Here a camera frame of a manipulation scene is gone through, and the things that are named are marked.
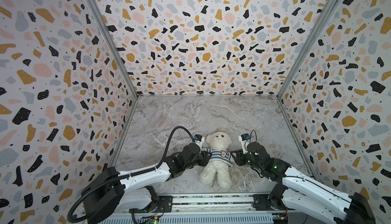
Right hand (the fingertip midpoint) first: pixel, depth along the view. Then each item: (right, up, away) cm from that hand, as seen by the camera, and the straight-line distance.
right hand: (232, 150), depth 79 cm
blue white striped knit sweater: (-6, -3, +3) cm, 7 cm away
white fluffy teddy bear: (-8, -10, 0) cm, 13 cm away
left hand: (-10, -1, 0) cm, 10 cm away
